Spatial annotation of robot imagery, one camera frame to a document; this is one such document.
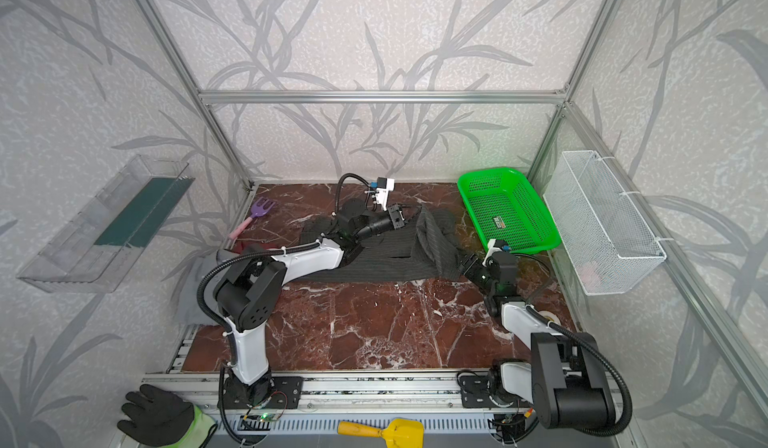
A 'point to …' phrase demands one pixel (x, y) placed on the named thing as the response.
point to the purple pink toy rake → (257, 210)
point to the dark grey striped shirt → (425, 248)
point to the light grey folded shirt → (189, 308)
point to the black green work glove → (158, 417)
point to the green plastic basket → (503, 209)
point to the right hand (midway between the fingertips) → (461, 249)
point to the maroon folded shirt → (244, 247)
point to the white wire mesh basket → (608, 246)
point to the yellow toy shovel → (401, 433)
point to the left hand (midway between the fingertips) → (425, 203)
